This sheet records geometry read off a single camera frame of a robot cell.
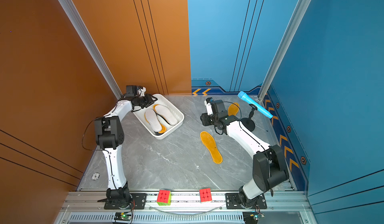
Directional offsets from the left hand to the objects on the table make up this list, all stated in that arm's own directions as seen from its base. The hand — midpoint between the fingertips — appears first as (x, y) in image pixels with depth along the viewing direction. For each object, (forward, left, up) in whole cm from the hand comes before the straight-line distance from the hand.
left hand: (157, 97), depth 104 cm
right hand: (-20, -33, +4) cm, 39 cm away
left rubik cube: (-60, -13, -7) cm, 62 cm away
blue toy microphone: (-11, -56, +12) cm, 58 cm away
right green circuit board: (-67, -55, -13) cm, 88 cm away
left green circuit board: (-67, +8, -13) cm, 69 cm away
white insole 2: (-11, +4, -9) cm, 15 cm away
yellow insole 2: (-21, -6, -9) cm, 24 cm away
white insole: (-9, -6, -9) cm, 14 cm away
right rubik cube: (-59, -33, -7) cm, 67 cm away
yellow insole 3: (-29, -36, -11) cm, 48 cm away
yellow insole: (-2, +3, -7) cm, 8 cm away
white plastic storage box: (+4, -1, -7) cm, 8 cm away
